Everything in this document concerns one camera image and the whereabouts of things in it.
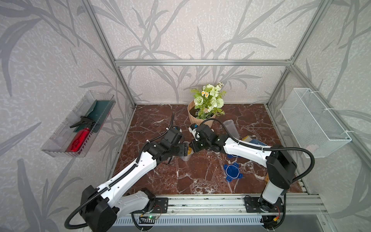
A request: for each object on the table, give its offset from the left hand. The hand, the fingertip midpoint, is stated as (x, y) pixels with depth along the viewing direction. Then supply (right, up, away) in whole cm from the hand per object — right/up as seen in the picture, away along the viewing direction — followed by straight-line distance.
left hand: (183, 148), depth 78 cm
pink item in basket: (+64, +2, -7) cm, 65 cm away
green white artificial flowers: (+14, +26, +6) cm, 30 cm away
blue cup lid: (+29, -16, +7) cm, 33 cm away
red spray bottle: (-42, +7, -19) cm, 47 cm away
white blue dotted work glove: (+43, +2, +21) cm, 48 cm away
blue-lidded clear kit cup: (+3, -2, +1) cm, 4 cm away
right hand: (+2, +1, +5) cm, 6 cm away
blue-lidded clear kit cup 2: (+32, +9, +21) cm, 40 cm away
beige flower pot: (+6, +15, +13) cm, 21 cm away
